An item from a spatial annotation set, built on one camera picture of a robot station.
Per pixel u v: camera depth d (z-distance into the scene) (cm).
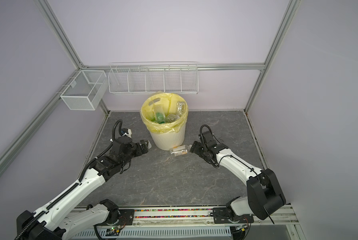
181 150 94
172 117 89
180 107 83
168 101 94
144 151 71
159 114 93
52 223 40
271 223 72
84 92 93
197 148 79
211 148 65
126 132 68
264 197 42
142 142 71
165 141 89
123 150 56
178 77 105
